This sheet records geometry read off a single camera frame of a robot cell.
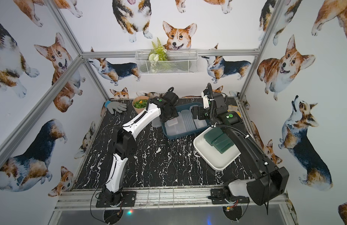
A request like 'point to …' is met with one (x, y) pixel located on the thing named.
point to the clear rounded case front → (199, 123)
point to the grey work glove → (119, 107)
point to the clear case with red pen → (173, 130)
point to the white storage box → (211, 155)
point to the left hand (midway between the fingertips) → (176, 114)
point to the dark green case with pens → (212, 134)
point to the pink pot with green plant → (139, 103)
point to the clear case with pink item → (172, 122)
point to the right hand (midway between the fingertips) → (197, 107)
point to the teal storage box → (184, 107)
